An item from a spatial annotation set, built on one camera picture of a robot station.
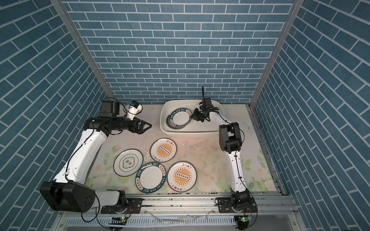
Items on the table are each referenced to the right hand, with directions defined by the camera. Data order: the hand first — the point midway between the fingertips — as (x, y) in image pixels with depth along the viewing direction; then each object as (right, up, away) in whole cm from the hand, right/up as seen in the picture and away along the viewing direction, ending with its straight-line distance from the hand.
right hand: (191, 116), depth 106 cm
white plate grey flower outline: (-39, -29, -17) cm, 51 cm away
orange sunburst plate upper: (-18, -22, -12) cm, 31 cm away
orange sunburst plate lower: (-5, -36, -22) cm, 42 cm away
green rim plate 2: (-23, -36, -22) cm, 49 cm away
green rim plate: (-8, -1, +4) cm, 9 cm away
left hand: (-22, -3, -31) cm, 38 cm away
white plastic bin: (+3, -9, +2) cm, 10 cm away
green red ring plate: (-16, -2, +2) cm, 17 cm away
